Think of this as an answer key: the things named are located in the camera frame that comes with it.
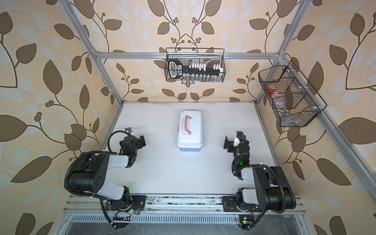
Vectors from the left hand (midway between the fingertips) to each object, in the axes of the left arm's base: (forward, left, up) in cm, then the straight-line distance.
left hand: (134, 136), depth 94 cm
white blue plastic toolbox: (+1, -36, +7) cm, 37 cm away
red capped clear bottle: (+23, -86, +24) cm, 92 cm away
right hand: (-1, -64, +3) cm, 64 cm away
